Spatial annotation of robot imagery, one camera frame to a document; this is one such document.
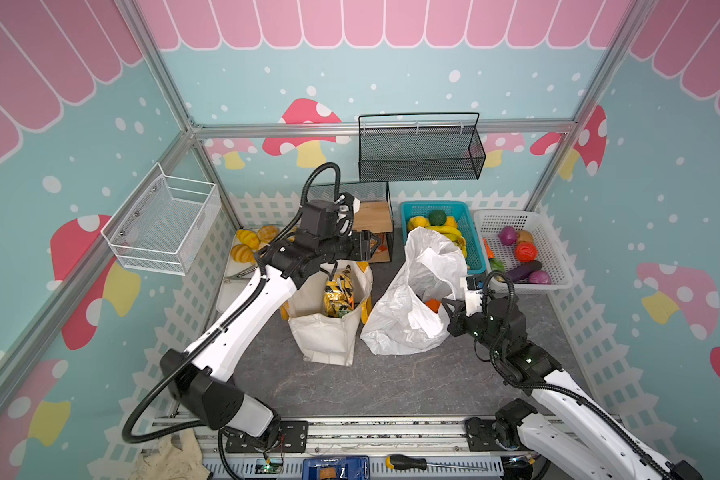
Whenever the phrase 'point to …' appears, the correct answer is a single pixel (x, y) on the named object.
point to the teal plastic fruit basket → (475, 260)
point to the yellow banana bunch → (453, 233)
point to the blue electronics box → (336, 467)
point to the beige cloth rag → (179, 458)
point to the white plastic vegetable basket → (489, 223)
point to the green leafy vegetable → (497, 265)
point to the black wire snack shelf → (371, 212)
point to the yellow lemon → (418, 221)
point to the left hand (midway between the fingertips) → (371, 246)
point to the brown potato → (524, 235)
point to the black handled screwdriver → (403, 461)
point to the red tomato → (526, 251)
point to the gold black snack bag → (339, 295)
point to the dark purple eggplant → (521, 272)
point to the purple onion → (507, 235)
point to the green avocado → (437, 218)
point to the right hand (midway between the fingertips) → (442, 300)
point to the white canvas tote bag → (322, 338)
